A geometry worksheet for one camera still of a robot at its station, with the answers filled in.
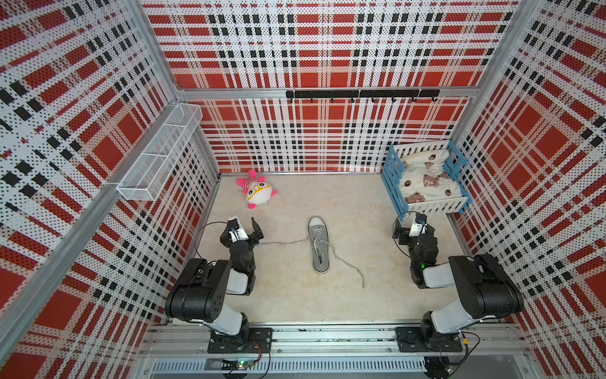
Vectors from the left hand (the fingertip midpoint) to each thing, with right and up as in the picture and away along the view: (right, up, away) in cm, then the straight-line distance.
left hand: (245, 221), depth 89 cm
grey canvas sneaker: (+28, -6, +6) cm, 30 cm away
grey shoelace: (+24, -8, +8) cm, 27 cm away
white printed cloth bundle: (+77, +17, +15) cm, 80 cm away
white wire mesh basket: (-39, +16, +1) cm, 43 cm away
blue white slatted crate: (+90, +22, +13) cm, 94 cm away
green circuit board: (+6, -41, -20) cm, 46 cm away
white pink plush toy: (+1, +12, +15) cm, 19 cm away
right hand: (+66, +1, +2) cm, 66 cm away
